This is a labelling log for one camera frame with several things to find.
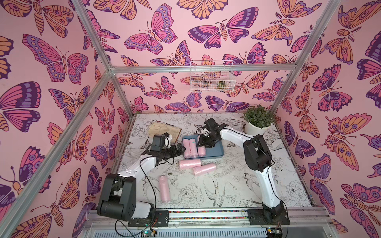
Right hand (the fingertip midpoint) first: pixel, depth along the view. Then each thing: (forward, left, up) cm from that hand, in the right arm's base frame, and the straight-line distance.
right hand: (195, 147), depth 98 cm
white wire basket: (+34, -10, +31) cm, 47 cm away
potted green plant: (+12, -39, +15) cm, 43 cm away
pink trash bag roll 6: (-31, +15, 0) cm, 35 cm away
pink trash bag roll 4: (-5, +5, 0) cm, 8 cm away
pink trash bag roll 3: (-5, -4, +2) cm, 7 cm away
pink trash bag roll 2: (-15, -6, 0) cm, 16 cm away
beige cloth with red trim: (+17, +28, -1) cm, 33 cm away
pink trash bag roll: (-12, +4, 0) cm, 12 cm away
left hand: (-6, +8, +6) cm, 12 cm away
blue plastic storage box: (-2, -14, -2) cm, 14 cm away
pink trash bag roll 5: (-2, +2, +1) cm, 3 cm away
